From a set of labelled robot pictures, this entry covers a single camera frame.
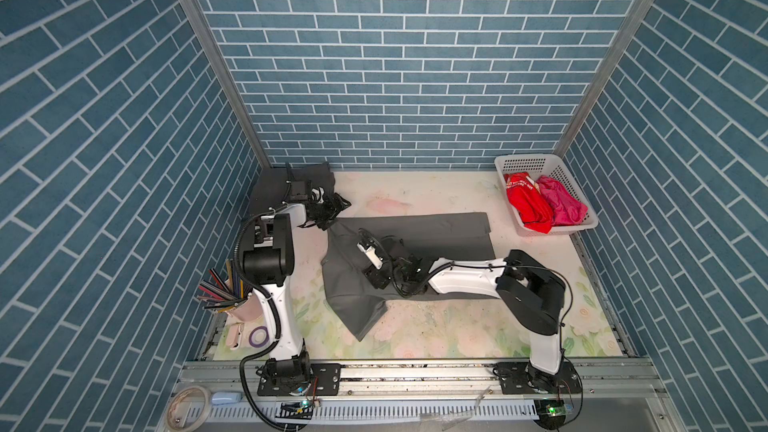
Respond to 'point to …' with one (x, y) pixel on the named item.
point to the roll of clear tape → (188, 408)
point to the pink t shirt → (566, 211)
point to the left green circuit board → (295, 410)
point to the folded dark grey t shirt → (269, 188)
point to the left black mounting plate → (324, 379)
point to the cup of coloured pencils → (231, 295)
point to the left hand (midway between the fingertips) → (343, 208)
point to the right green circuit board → (550, 413)
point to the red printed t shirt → (534, 211)
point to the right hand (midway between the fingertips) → (368, 260)
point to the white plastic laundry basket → (552, 166)
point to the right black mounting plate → (519, 378)
